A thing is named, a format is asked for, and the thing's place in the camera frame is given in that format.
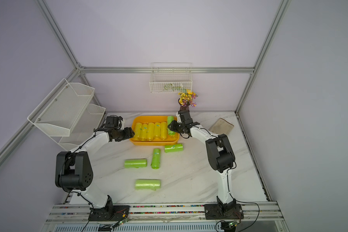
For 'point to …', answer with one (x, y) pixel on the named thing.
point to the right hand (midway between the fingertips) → (170, 128)
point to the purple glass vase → (181, 108)
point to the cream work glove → (221, 126)
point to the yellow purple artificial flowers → (186, 98)
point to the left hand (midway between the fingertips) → (130, 135)
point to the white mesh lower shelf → (87, 123)
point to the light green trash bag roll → (152, 184)
